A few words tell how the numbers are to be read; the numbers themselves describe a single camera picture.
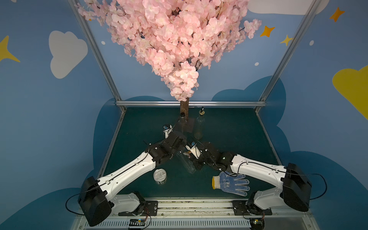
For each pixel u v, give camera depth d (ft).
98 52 2.82
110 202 1.54
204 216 2.40
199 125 3.12
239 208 2.45
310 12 2.35
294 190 1.33
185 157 2.55
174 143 1.85
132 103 3.78
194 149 2.26
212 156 1.98
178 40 1.55
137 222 2.40
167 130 2.18
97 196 1.27
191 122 3.51
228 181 2.73
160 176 2.62
